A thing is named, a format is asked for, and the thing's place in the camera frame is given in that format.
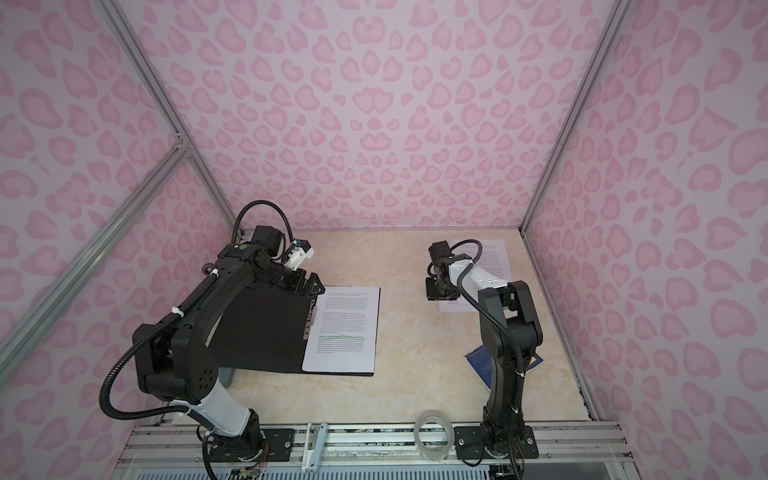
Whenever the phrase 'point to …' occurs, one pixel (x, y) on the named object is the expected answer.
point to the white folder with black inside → (263, 338)
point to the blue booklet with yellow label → (483, 363)
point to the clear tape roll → (439, 454)
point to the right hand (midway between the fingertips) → (438, 292)
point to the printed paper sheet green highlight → (343, 336)
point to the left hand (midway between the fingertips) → (311, 282)
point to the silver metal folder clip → (312, 314)
